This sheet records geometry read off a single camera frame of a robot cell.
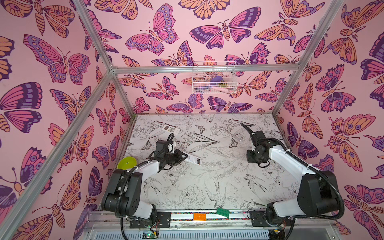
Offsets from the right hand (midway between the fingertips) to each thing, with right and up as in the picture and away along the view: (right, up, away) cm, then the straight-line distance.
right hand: (251, 157), depth 88 cm
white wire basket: (-21, +50, +9) cm, 55 cm away
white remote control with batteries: (-34, -2, +3) cm, 34 cm away
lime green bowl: (-75, -4, +4) cm, 76 cm away
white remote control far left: (-51, +16, +22) cm, 58 cm away
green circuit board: (-55, -35, -15) cm, 67 cm away
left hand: (-37, +1, +1) cm, 37 cm away
